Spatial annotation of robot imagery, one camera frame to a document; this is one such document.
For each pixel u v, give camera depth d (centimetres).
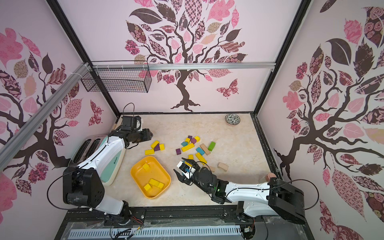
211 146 100
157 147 98
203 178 58
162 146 98
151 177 86
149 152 98
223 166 88
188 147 100
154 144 100
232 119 114
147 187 80
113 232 70
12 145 51
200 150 98
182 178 65
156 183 83
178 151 95
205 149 98
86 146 82
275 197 42
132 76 95
